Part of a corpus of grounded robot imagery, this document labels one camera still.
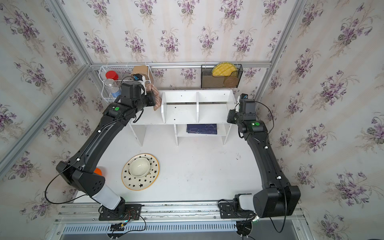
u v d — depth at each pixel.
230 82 0.98
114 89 0.90
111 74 0.92
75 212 0.75
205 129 0.90
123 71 1.03
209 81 0.98
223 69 0.95
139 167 0.86
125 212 0.72
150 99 0.65
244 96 0.66
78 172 0.41
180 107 0.88
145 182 0.82
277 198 0.38
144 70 0.89
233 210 0.73
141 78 0.64
